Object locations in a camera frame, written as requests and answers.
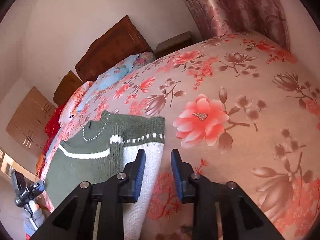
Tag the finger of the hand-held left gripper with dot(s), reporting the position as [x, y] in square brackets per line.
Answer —
[40, 186]

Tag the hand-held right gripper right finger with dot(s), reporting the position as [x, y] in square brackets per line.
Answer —
[176, 177]

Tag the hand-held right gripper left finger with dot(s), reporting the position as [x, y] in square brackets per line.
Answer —
[138, 177]

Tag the green knitted sweater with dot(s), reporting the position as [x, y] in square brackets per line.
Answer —
[75, 170]

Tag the person's left hand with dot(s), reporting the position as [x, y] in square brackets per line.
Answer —
[40, 217]

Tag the orange cloth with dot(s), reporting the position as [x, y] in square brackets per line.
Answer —
[40, 165]

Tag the light wooden wardrobe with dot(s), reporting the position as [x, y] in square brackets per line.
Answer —
[30, 122]

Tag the red blanket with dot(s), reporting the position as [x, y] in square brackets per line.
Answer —
[53, 122]

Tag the pink floral pillow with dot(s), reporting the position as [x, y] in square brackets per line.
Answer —
[75, 100]

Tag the small plain wooden headboard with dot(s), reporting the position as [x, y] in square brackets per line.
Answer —
[67, 87]

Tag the blue floral pillow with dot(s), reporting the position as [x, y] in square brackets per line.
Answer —
[117, 72]

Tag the pink floral bed sheet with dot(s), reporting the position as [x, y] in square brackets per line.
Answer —
[225, 80]

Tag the dark wooden nightstand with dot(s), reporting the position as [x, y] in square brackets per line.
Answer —
[172, 45]

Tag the large carved wooden headboard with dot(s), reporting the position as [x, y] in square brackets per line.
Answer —
[112, 47]

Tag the pink floral curtain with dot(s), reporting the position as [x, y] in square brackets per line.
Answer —
[230, 10]

